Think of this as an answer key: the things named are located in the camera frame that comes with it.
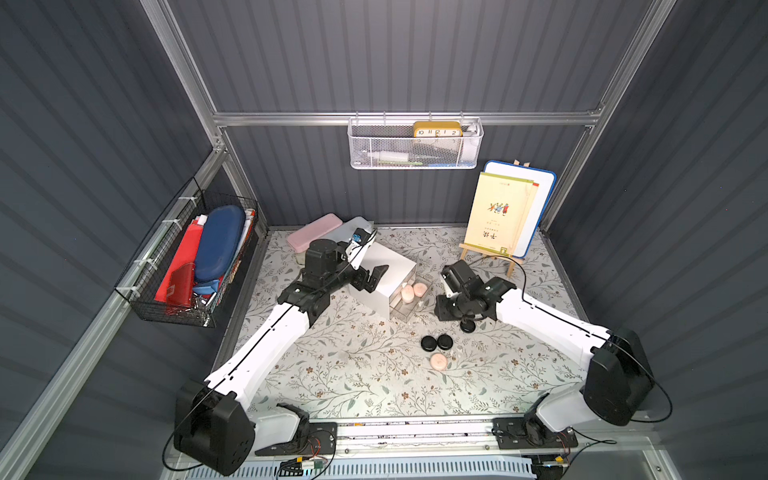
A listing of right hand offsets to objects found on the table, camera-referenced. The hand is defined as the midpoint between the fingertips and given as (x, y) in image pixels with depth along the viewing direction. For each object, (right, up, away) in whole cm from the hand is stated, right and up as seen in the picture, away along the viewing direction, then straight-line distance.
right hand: (444, 308), depth 84 cm
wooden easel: (+14, +17, +21) cm, 30 cm away
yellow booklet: (+20, +29, +10) cm, 36 cm away
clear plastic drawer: (-12, -3, +12) cm, 17 cm away
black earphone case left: (-4, -11, +5) cm, 13 cm away
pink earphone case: (-10, +3, +8) cm, 13 cm away
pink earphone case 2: (-6, +4, +10) cm, 12 cm away
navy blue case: (-58, +19, -11) cm, 62 cm away
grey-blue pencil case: (-31, +25, +24) cm, 46 cm away
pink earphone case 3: (-2, -16, 0) cm, 16 cm away
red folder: (-63, +8, -19) cm, 66 cm away
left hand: (-20, +15, -8) cm, 26 cm away
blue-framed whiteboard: (+31, +38, +4) cm, 49 cm away
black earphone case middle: (+1, -11, +5) cm, 12 cm away
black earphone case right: (+9, -7, +7) cm, 14 cm away
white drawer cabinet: (-13, +11, +7) cm, 18 cm away
